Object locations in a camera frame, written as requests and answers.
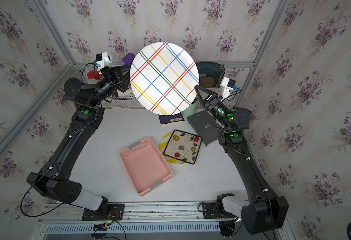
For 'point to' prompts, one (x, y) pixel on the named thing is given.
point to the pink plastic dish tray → (144, 165)
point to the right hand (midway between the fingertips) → (195, 90)
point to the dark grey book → (206, 125)
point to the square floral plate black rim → (183, 146)
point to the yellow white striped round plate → (163, 145)
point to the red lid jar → (93, 74)
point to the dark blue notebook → (165, 119)
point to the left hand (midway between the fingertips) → (139, 70)
